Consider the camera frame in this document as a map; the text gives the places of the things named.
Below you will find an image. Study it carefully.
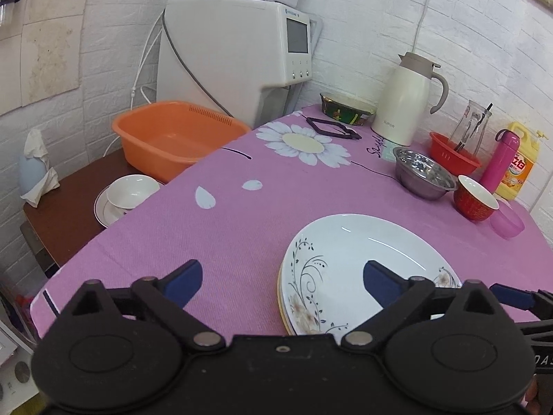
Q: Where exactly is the pink thermos bottle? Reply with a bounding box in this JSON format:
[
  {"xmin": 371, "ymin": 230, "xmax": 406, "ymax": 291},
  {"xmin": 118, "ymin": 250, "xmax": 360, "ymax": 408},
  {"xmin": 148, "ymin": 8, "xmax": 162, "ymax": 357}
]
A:
[{"xmin": 479, "ymin": 129, "xmax": 521, "ymax": 195}]

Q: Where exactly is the white water dispenser with screen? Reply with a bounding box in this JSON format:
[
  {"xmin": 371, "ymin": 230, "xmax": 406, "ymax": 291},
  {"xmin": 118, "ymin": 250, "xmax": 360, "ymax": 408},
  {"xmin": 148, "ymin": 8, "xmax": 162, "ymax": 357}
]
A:
[{"xmin": 156, "ymin": 0, "xmax": 322, "ymax": 129}]

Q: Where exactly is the glass pitcher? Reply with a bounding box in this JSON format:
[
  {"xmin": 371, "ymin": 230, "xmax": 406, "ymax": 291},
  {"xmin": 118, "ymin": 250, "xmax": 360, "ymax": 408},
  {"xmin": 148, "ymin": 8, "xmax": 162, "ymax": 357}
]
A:
[{"xmin": 448, "ymin": 99, "xmax": 493, "ymax": 156}]

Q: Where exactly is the small white bowl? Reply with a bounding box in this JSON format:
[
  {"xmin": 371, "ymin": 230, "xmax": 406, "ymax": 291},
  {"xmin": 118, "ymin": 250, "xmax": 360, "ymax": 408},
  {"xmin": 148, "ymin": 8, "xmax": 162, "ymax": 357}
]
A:
[{"xmin": 106, "ymin": 175, "xmax": 161, "ymax": 211}]

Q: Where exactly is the brown side table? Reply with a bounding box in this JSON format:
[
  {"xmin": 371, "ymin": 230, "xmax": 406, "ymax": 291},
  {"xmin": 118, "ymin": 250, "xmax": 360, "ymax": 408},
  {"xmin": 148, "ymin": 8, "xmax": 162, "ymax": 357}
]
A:
[{"xmin": 22, "ymin": 147, "xmax": 165, "ymax": 277}]

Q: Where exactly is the purple plastic bowl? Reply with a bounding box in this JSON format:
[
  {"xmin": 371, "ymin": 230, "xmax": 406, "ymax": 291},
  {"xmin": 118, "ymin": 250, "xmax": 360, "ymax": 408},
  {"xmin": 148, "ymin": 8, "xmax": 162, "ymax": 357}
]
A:
[{"xmin": 489, "ymin": 209, "xmax": 526, "ymax": 240}]

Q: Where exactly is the orange plastic basin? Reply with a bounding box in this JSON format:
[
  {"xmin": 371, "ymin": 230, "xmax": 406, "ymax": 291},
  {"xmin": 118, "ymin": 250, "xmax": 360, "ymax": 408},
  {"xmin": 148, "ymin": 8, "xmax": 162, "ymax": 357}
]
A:
[{"xmin": 111, "ymin": 100, "xmax": 252, "ymax": 183}]

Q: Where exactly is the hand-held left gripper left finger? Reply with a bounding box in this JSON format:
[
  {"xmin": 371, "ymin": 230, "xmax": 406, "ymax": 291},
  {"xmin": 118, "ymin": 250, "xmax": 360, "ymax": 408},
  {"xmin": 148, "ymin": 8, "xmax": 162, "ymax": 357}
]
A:
[{"xmin": 65, "ymin": 260, "xmax": 226, "ymax": 351}]

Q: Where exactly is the red plastic basket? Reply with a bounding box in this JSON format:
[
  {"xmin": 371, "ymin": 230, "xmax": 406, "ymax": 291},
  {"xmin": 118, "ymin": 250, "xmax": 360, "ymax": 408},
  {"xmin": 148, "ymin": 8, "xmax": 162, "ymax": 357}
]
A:
[{"xmin": 429, "ymin": 132, "xmax": 482, "ymax": 177}]

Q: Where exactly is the crumpled white tissue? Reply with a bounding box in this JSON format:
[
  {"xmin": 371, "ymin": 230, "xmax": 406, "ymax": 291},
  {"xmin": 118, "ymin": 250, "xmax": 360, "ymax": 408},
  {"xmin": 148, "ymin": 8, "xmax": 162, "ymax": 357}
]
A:
[{"xmin": 24, "ymin": 129, "xmax": 61, "ymax": 207}]

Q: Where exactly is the stainless steel bowl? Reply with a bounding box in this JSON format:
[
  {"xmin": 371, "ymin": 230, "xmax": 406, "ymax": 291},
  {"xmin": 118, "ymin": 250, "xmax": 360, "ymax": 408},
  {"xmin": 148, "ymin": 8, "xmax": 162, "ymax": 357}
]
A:
[{"xmin": 392, "ymin": 147, "xmax": 459, "ymax": 201}]

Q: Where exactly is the white floral plate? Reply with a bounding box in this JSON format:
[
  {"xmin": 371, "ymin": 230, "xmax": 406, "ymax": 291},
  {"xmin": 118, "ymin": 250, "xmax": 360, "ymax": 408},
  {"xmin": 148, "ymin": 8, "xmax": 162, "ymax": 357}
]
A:
[{"xmin": 279, "ymin": 213, "xmax": 464, "ymax": 336}]

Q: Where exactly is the person's right hand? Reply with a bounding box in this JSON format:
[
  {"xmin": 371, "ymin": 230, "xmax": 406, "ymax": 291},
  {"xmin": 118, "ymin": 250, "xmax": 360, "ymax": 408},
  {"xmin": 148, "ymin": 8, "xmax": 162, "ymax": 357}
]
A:
[{"xmin": 524, "ymin": 378, "xmax": 539, "ymax": 413}]

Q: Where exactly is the purple floral tablecloth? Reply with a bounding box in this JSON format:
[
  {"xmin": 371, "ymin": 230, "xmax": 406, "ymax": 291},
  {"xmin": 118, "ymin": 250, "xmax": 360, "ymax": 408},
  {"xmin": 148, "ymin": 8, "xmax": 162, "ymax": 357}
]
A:
[{"xmin": 30, "ymin": 104, "xmax": 553, "ymax": 398}]

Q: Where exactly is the thin white cable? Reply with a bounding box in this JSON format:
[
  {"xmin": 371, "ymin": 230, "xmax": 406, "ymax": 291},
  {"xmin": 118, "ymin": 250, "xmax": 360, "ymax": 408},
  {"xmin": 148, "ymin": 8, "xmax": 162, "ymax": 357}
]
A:
[{"xmin": 131, "ymin": 13, "xmax": 167, "ymax": 109}]

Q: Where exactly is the green instant noodle bowl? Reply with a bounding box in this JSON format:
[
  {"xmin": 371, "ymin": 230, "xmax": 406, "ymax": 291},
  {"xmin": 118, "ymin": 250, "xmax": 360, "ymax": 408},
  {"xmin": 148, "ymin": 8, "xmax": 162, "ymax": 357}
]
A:
[{"xmin": 320, "ymin": 92, "xmax": 377, "ymax": 127}]

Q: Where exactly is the white hanging cable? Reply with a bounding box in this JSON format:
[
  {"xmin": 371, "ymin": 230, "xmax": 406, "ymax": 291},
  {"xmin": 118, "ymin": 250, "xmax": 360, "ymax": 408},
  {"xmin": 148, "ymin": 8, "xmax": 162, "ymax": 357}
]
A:
[{"xmin": 412, "ymin": 0, "xmax": 437, "ymax": 55}]

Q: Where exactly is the black plastic frame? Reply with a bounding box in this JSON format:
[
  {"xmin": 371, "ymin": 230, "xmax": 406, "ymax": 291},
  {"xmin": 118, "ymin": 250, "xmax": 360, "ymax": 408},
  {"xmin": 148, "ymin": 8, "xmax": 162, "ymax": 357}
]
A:
[{"xmin": 305, "ymin": 117, "xmax": 362, "ymax": 140}]

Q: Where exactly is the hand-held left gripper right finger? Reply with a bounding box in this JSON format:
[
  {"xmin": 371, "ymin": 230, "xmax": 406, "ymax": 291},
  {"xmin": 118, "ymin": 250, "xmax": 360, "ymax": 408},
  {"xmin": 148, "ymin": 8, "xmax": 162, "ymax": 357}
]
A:
[{"xmin": 341, "ymin": 260, "xmax": 513, "ymax": 351}]

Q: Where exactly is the white saucer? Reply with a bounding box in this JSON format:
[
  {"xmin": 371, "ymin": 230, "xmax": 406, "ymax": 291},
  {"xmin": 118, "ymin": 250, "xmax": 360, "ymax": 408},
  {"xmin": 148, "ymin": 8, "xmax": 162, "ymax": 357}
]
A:
[{"xmin": 95, "ymin": 182, "xmax": 165, "ymax": 228}]

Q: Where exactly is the yellow detergent bottle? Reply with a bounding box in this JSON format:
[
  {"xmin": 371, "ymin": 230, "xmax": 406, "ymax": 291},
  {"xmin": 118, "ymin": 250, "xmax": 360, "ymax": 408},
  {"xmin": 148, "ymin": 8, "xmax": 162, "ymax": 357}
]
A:
[{"xmin": 495, "ymin": 122, "xmax": 549, "ymax": 202}]

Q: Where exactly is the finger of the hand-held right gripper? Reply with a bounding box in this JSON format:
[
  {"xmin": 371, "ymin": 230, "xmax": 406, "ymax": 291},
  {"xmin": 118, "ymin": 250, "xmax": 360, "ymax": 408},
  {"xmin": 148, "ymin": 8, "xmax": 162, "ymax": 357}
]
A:
[
  {"xmin": 516, "ymin": 319, "xmax": 553, "ymax": 349},
  {"xmin": 490, "ymin": 283, "xmax": 553, "ymax": 312}
]

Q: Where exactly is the dark long stirrer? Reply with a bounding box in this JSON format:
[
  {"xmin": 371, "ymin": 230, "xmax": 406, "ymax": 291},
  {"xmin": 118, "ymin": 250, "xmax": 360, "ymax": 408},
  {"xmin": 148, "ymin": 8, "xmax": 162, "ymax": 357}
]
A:
[{"xmin": 456, "ymin": 103, "xmax": 494, "ymax": 152}]

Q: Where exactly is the grey hose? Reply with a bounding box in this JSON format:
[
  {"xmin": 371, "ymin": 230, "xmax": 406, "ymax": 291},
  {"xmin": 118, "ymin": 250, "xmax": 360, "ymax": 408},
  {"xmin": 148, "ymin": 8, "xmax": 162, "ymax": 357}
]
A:
[{"xmin": 162, "ymin": 9, "xmax": 236, "ymax": 117}]

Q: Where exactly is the white thermos jug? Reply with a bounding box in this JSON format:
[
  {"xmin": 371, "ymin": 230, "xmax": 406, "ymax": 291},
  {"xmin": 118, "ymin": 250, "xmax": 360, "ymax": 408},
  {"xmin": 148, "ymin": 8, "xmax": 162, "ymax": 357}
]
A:
[{"xmin": 371, "ymin": 52, "xmax": 450, "ymax": 148}]

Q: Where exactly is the red ceramic bowl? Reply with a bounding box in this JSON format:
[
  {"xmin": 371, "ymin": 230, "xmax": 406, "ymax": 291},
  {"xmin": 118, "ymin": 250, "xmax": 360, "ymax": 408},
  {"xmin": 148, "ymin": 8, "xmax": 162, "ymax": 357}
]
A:
[{"xmin": 453, "ymin": 175, "xmax": 500, "ymax": 222}]

